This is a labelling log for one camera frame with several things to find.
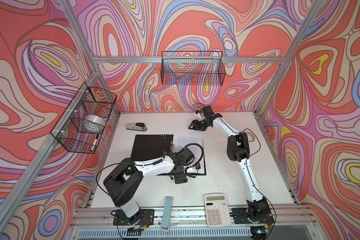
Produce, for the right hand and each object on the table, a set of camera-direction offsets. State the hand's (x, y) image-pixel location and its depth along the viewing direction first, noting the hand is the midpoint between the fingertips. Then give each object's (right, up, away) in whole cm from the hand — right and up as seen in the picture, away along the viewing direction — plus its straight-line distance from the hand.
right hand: (193, 130), depth 108 cm
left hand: (-8, -23, -20) cm, 31 cm away
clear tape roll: (+42, -3, -3) cm, 42 cm away
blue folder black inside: (-30, -11, -9) cm, 33 cm away
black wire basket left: (-55, +5, -39) cm, 67 cm away
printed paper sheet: (-9, -6, -4) cm, 12 cm away
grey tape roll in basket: (-52, +7, -34) cm, 62 cm away
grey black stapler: (-39, +3, 0) cm, 39 cm away
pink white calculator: (+9, -39, -35) cm, 53 cm away
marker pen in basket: (-52, -5, -35) cm, 63 cm away
